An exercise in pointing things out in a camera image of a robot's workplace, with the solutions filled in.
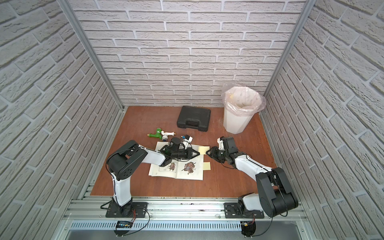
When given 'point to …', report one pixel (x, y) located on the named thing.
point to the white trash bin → (235, 124)
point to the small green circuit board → (124, 224)
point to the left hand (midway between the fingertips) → (196, 149)
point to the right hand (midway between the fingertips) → (210, 153)
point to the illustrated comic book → (160, 144)
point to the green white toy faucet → (161, 134)
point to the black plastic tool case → (194, 117)
